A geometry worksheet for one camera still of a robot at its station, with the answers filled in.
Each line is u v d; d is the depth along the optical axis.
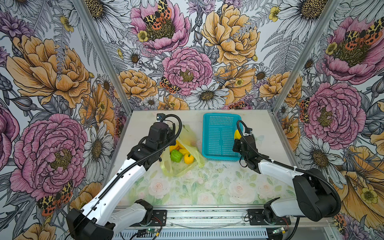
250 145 0.71
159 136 0.53
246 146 0.70
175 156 0.90
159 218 0.74
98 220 0.38
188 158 0.90
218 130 1.12
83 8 0.72
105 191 0.41
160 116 0.63
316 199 0.43
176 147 0.96
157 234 0.70
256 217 0.74
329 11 0.73
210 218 0.76
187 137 0.86
